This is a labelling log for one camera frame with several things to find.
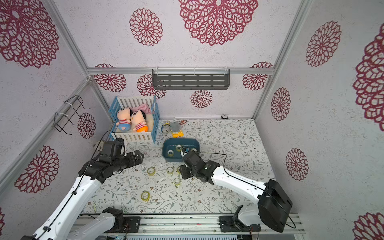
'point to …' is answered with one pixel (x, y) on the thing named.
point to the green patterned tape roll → (177, 181)
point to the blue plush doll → (124, 115)
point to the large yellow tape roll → (151, 171)
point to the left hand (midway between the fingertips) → (137, 159)
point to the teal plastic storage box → (171, 148)
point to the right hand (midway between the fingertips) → (186, 169)
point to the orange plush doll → (138, 118)
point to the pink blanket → (143, 107)
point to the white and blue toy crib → (152, 119)
